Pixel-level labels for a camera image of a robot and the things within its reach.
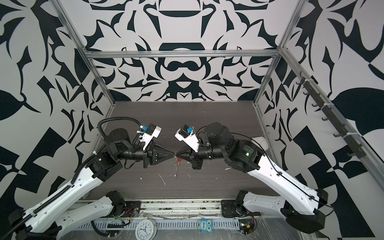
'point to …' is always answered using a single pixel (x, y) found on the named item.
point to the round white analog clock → (146, 229)
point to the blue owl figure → (205, 225)
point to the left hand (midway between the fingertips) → (174, 153)
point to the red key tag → (180, 159)
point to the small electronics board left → (115, 225)
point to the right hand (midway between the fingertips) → (178, 154)
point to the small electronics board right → (246, 226)
